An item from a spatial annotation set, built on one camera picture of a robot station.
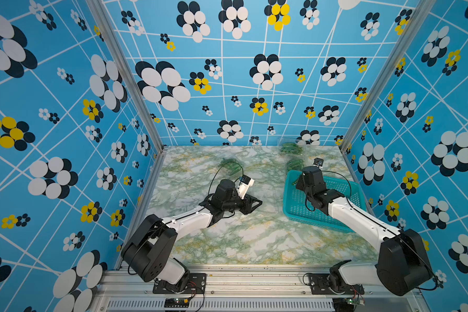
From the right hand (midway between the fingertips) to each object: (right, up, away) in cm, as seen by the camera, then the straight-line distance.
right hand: (307, 175), depth 87 cm
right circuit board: (+8, -45, -18) cm, 49 cm away
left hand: (-22, -10, -6) cm, 25 cm away
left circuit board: (-55, -47, -15) cm, 74 cm away
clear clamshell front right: (+1, +5, +23) cm, 24 cm away
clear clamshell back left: (-36, +4, +19) cm, 41 cm away
